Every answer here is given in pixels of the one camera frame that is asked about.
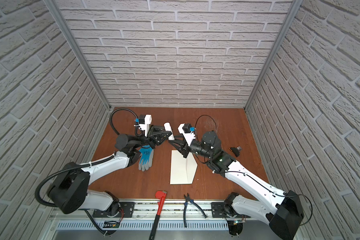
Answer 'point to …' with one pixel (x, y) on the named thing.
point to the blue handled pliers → (188, 199)
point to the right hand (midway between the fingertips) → (170, 139)
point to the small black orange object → (236, 150)
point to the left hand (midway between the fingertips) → (172, 132)
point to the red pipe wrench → (161, 195)
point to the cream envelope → (183, 169)
